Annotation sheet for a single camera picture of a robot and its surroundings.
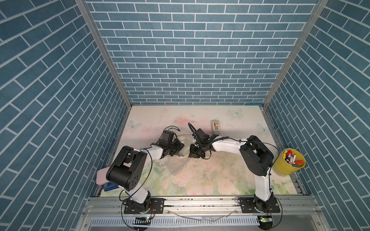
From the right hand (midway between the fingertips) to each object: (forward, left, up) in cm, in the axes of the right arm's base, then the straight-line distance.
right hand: (188, 156), depth 90 cm
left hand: (+6, +1, +2) cm, 6 cm away
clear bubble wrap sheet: (-5, +7, -2) cm, 9 cm away
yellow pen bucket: (-2, -57, +9) cm, 57 cm away
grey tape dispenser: (+23, -18, +2) cm, 29 cm away
